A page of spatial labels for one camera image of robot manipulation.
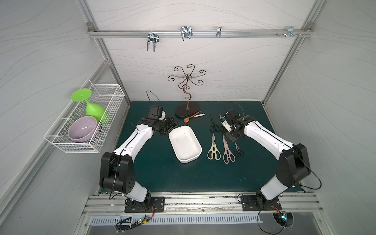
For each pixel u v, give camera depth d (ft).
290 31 2.51
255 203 2.39
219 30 2.37
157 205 2.42
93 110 2.08
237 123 2.05
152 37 2.56
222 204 2.46
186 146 3.13
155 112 2.23
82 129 2.02
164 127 2.45
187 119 3.56
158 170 2.81
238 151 3.05
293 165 1.46
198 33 2.62
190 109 3.76
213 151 3.05
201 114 3.65
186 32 2.50
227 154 2.98
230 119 2.27
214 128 3.42
